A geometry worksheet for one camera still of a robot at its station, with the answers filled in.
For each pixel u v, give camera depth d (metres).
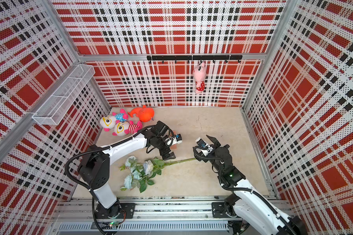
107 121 1.04
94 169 0.47
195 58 0.88
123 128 0.99
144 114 1.09
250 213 0.56
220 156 0.57
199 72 0.90
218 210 0.72
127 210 0.74
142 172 0.84
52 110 0.69
